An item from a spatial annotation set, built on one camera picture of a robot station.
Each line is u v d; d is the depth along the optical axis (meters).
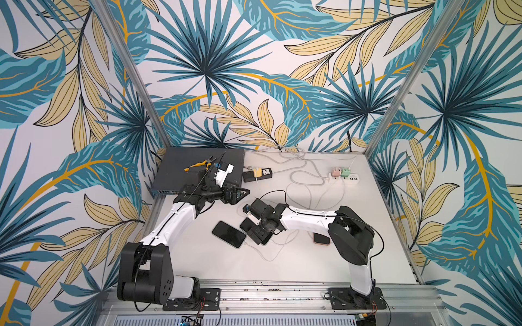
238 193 0.70
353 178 1.06
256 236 0.80
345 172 1.04
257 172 1.03
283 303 0.73
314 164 1.16
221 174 0.72
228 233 1.09
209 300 0.73
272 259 0.83
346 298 0.74
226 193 0.71
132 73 0.84
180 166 1.07
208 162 1.07
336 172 1.03
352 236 0.49
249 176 1.06
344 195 1.03
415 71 0.84
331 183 1.05
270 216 0.70
